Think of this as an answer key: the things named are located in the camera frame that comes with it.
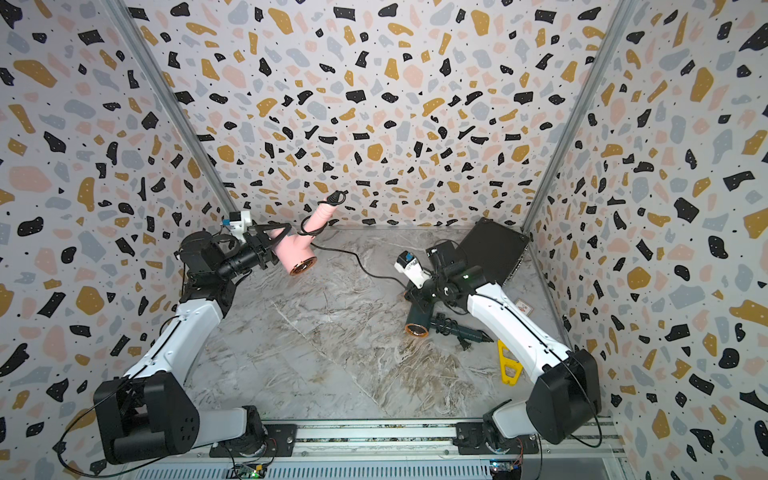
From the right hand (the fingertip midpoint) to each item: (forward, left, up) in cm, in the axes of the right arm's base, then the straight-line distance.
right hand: (409, 294), depth 80 cm
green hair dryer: (-6, -2, +9) cm, 11 cm away
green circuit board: (-38, +37, -19) cm, 57 cm away
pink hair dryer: (+1, +27, +15) cm, 31 cm away
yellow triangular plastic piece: (-10, -28, -19) cm, 35 cm away
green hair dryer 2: (+1, -4, -14) cm, 14 cm away
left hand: (+6, +28, +16) cm, 33 cm away
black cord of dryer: (-2, -12, -15) cm, 19 cm away
